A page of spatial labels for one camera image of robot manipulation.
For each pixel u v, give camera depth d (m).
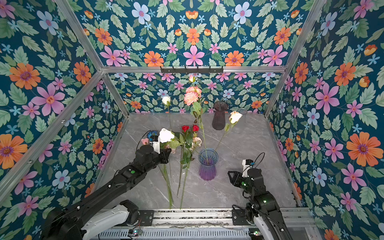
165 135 0.57
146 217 0.74
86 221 0.47
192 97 0.64
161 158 0.70
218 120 1.02
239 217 0.73
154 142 0.70
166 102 0.84
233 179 0.72
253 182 0.59
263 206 0.54
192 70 0.91
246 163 0.72
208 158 0.77
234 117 0.62
